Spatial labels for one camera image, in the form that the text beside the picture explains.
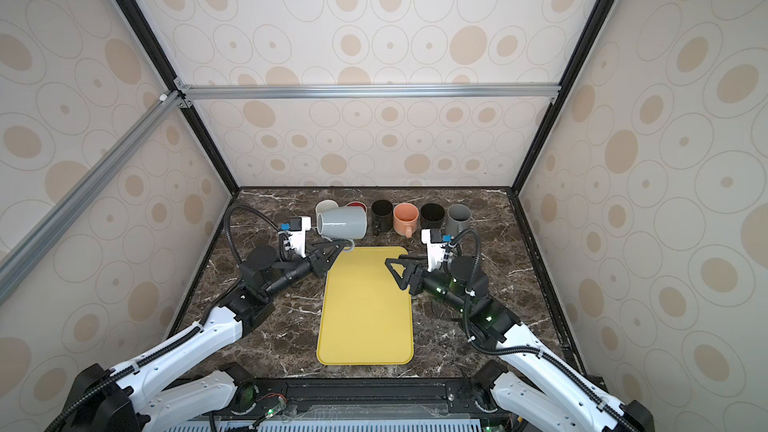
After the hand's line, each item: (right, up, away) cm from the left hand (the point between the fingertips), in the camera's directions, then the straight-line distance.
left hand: (350, 245), depth 69 cm
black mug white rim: (+7, +7, +28) cm, 29 cm away
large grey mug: (+32, +6, +28) cm, 43 cm away
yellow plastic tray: (+2, -22, +18) cm, 29 cm away
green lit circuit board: (-17, -38, +2) cm, 42 cm away
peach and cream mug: (+15, +6, +32) cm, 36 cm away
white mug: (-3, +11, +37) cm, 39 cm away
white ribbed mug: (-14, +11, +36) cm, 40 cm away
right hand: (+10, -4, -1) cm, 11 cm away
